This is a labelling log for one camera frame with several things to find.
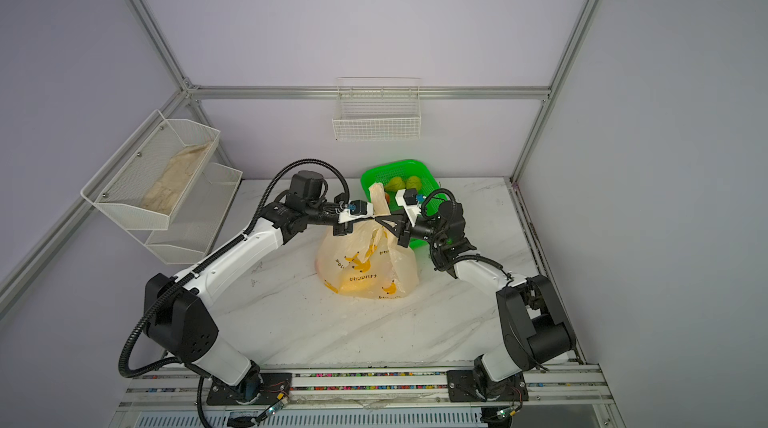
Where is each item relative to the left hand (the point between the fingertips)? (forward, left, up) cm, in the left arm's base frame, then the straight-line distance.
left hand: (369, 212), depth 77 cm
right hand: (-3, -2, 0) cm, 3 cm away
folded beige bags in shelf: (+2, +53, +4) cm, 53 cm away
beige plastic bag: (-7, 0, -14) cm, 16 cm away
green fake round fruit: (+31, -14, -20) cm, 39 cm away
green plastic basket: (+35, -12, -19) cm, 41 cm away
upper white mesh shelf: (+6, +58, +5) cm, 59 cm away
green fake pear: (+32, -8, -22) cm, 40 cm away
